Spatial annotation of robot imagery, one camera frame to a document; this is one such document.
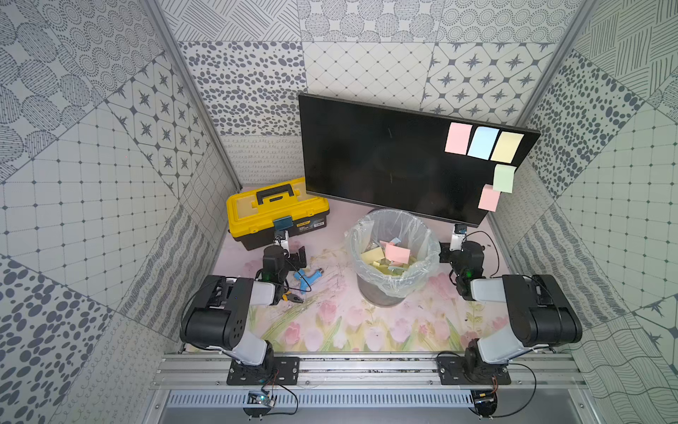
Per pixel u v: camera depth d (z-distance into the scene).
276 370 0.73
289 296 0.87
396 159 0.94
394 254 0.78
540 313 0.46
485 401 0.73
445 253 0.85
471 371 0.67
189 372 0.78
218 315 0.45
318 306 0.86
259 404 0.70
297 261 0.88
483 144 0.64
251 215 0.89
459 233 0.82
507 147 0.64
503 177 0.69
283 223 0.90
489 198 0.74
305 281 0.94
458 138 0.64
